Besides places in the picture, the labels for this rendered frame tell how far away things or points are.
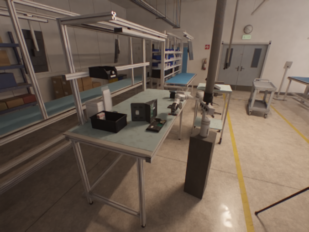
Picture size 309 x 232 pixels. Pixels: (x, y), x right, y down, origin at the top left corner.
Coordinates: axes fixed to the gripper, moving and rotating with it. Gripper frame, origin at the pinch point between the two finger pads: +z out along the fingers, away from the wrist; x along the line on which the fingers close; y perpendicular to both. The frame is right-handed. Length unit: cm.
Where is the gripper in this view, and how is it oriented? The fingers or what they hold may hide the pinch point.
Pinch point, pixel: (174, 115)
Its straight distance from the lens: 152.6
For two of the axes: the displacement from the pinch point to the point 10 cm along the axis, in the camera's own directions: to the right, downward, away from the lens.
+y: -9.5, -1.3, 2.9
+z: -3.0, 6.0, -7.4
